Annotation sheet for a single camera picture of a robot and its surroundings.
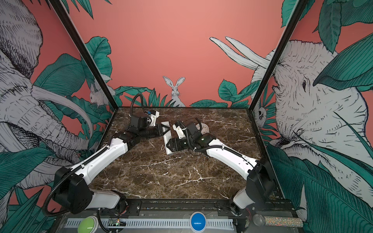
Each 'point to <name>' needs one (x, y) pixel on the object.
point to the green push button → (89, 224)
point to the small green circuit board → (116, 222)
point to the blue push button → (198, 222)
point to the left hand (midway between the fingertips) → (169, 126)
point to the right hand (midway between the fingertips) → (169, 143)
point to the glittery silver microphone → (260, 220)
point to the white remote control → (167, 137)
